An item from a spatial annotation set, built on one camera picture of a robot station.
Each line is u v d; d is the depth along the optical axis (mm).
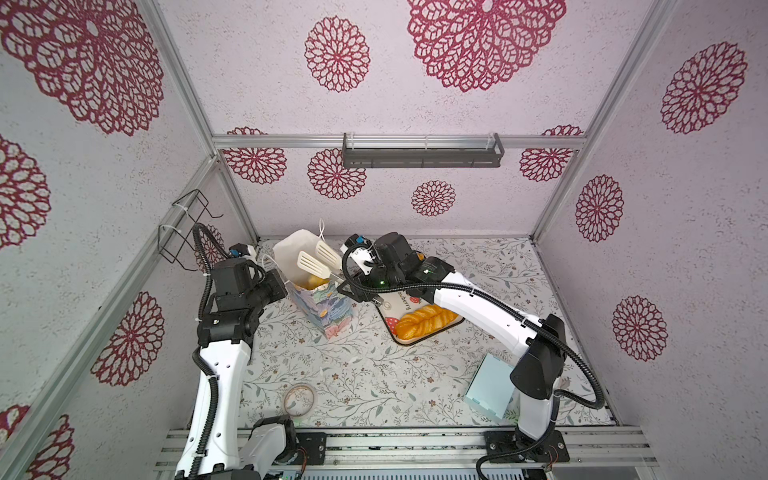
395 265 583
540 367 539
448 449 756
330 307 832
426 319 942
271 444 611
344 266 591
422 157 876
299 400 815
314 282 898
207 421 393
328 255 762
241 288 541
